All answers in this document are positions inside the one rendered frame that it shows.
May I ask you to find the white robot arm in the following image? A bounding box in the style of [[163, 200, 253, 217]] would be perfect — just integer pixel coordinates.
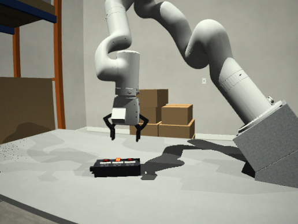
[[95, 0, 282, 133]]

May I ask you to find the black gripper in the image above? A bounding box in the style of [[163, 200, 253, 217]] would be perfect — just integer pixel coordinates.
[[103, 96, 149, 142]]

